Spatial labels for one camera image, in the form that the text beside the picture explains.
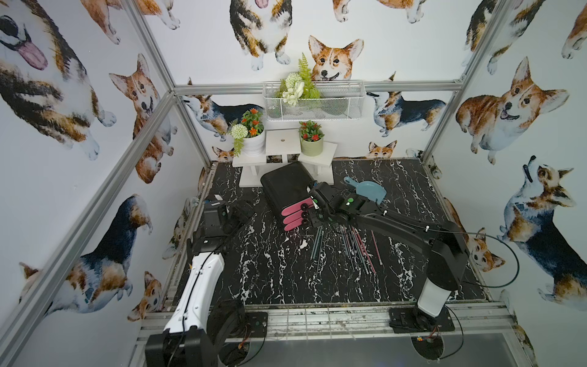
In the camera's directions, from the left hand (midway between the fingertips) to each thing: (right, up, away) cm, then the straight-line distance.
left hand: (246, 203), depth 82 cm
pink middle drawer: (+17, -6, +6) cm, 19 cm away
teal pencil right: (+43, -20, +6) cm, 48 cm away
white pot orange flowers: (-2, +27, +11) cm, 29 cm away
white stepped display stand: (+12, +22, +15) cm, 29 cm away
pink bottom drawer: (+17, -10, +11) cm, 22 cm away
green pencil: (+28, -15, +11) cm, 34 cm away
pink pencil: (+50, -19, +8) cm, 54 cm away
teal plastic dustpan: (+51, +5, +28) cm, 58 cm away
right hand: (+23, -4, 0) cm, 23 cm away
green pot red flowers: (+24, +26, +13) cm, 37 cm away
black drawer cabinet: (+14, +6, +11) cm, 19 cm away
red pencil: (+44, -19, +8) cm, 49 cm away
